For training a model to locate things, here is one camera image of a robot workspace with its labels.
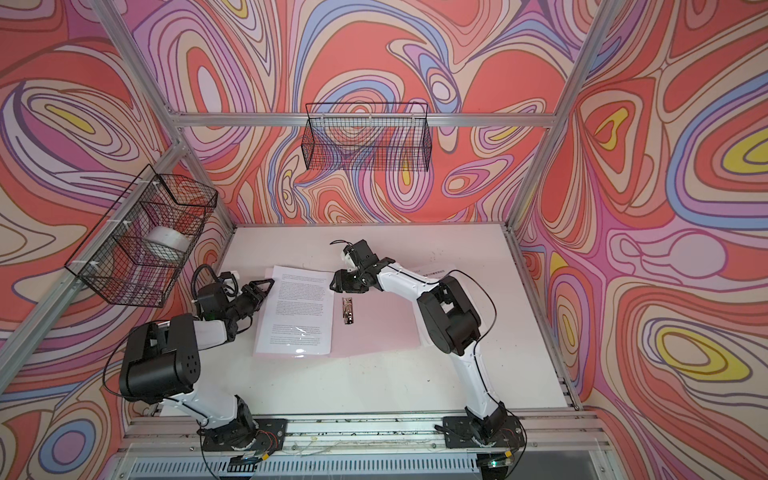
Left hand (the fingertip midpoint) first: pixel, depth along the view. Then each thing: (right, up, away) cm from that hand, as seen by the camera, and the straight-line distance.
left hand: (274, 283), depth 93 cm
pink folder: (+28, -13, -1) cm, 31 cm away
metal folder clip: (+23, -9, +3) cm, 25 cm away
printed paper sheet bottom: (+52, +3, +12) cm, 54 cm away
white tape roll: (-19, +12, -20) cm, 30 cm away
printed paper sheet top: (+7, -10, -1) cm, 13 cm away
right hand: (+20, -3, +2) cm, 21 cm away
